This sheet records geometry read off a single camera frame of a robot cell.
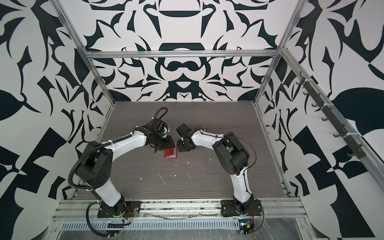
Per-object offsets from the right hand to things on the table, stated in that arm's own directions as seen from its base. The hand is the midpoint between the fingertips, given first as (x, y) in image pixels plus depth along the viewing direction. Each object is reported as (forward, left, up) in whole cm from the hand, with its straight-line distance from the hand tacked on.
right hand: (181, 146), depth 96 cm
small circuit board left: (-40, +32, -3) cm, 52 cm away
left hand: (-1, +4, +6) cm, 7 cm away
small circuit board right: (-41, -32, -2) cm, 52 cm away
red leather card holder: (-6, +5, +3) cm, 9 cm away
